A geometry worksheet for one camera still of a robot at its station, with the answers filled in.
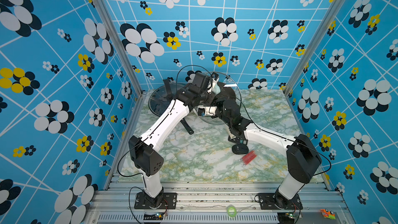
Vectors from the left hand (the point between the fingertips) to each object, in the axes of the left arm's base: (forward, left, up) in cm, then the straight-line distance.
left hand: (211, 91), depth 79 cm
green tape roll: (-48, -9, -31) cm, 58 cm away
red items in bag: (-23, -21, -30) cm, 43 cm away
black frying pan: (-4, +16, -22) cm, 28 cm away
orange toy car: (-49, -51, -29) cm, 77 cm away
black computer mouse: (-18, -17, -29) cm, 38 cm away
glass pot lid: (+34, -12, -20) cm, 42 cm away
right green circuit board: (-50, -34, -32) cm, 69 cm away
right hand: (0, -1, -2) cm, 3 cm away
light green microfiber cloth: (-1, -2, +3) cm, 4 cm away
